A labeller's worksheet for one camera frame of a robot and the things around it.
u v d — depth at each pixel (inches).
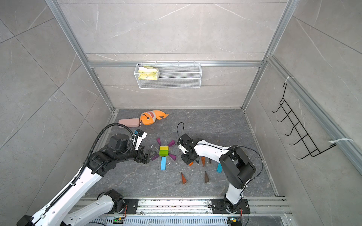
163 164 34.6
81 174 17.7
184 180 32.5
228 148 20.1
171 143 38.6
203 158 34.7
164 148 37.5
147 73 34.4
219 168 33.9
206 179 32.1
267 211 28.7
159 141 38.7
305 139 25.1
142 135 25.1
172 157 35.8
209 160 35.1
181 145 29.6
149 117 40.8
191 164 31.4
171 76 39.7
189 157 30.0
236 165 18.3
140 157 24.1
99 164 18.6
